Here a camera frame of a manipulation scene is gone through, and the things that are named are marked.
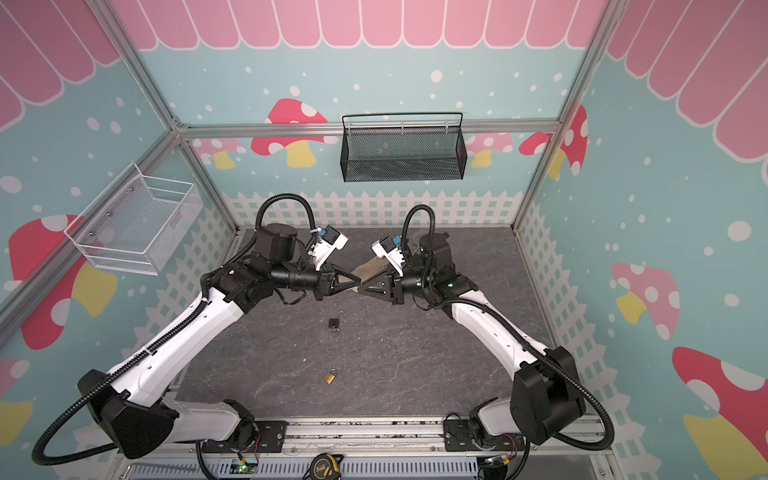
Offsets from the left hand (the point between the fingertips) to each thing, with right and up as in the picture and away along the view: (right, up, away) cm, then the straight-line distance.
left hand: (356, 288), depth 66 cm
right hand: (+1, -1, +1) cm, 2 cm away
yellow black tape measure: (-7, -41, +2) cm, 42 cm away
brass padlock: (-10, -27, +17) cm, 33 cm away
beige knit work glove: (-1, +3, +42) cm, 42 cm away
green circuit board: (-28, -44, +6) cm, 53 cm away
